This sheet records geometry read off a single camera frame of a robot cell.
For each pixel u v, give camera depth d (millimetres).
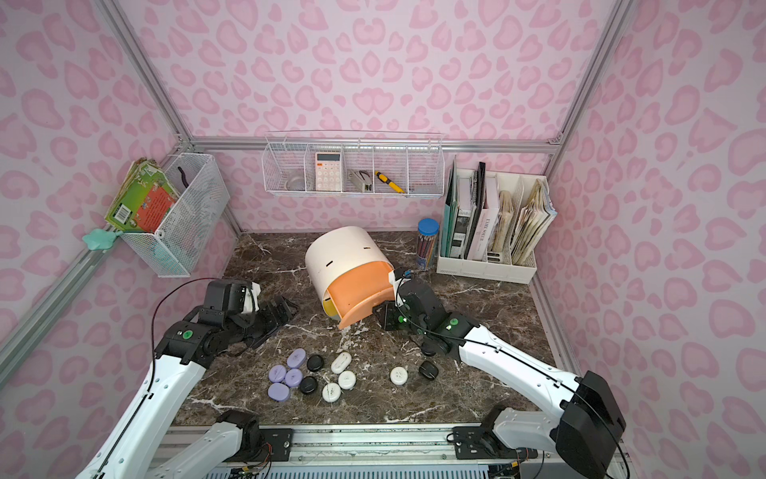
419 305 574
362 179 967
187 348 473
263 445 719
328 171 951
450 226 903
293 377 823
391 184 975
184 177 875
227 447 587
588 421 387
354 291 769
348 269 780
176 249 719
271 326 640
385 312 652
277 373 836
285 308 665
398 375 819
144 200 722
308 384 819
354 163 1023
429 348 552
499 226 963
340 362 846
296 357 859
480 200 859
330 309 766
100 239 628
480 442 644
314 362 863
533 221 911
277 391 802
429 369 838
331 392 800
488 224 927
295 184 957
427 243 972
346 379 819
